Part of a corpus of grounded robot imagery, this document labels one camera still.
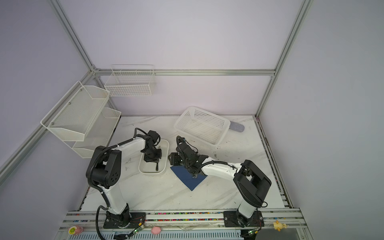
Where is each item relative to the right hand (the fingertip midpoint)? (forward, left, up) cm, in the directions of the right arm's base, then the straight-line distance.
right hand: (169, 157), depth 83 cm
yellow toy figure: (-31, -54, -8) cm, 62 cm away
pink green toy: (-34, +40, -7) cm, 53 cm away
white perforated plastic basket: (+35, -19, -12) cm, 42 cm away
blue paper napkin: (-6, -9, -13) cm, 17 cm away
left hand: (+3, +10, -10) cm, 15 cm away
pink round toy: (-33, +4, -11) cm, 35 cm away
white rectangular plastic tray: (-1, +14, -12) cm, 18 cm away
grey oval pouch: (+32, -45, -10) cm, 56 cm away
